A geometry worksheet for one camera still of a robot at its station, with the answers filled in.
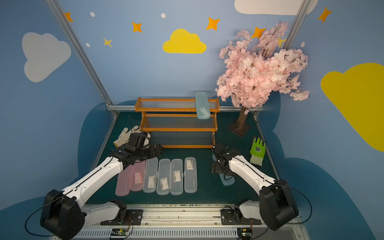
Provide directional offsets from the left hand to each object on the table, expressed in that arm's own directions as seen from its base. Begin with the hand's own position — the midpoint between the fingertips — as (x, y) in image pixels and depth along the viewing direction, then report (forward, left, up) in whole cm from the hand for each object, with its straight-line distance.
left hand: (158, 149), depth 84 cm
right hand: (-7, -39, -9) cm, 40 cm away
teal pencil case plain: (-13, -41, -14) cm, 45 cm away
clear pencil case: (-10, +6, -14) cm, 18 cm away
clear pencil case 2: (-10, -2, -15) cm, 18 cm away
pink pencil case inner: (-10, +13, -14) cm, 22 cm away
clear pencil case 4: (-9, -19, -14) cm, 25 cm away
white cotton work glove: (+17, +30, -14) cm, 38 cm away
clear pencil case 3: (-11, -10, -13) cm, 20 cm away
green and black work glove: (+7, -63, -14) cm, 65 cm away
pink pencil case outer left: (-17, +19, -12) cm, 28 cm away
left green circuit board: (-38, +16, -16) cm, 44 cm away
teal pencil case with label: (+21, -25, +15) cm, 36 cm away
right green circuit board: (-37, -47, -17) cm, 62 cm away
